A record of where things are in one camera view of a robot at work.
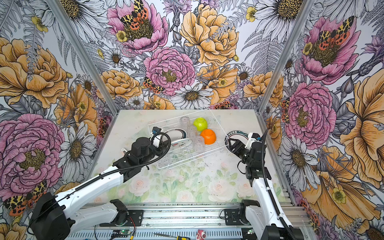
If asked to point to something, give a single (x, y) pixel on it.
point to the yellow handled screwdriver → (176, 237)
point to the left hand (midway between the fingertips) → (164, 143)
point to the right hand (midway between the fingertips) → (230, 145)
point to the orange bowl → (209, 136)
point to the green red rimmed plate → (237, 135)
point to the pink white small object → (201, 235)
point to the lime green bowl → (200, 124)
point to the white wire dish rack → (182, 150)
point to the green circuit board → (120, 233)
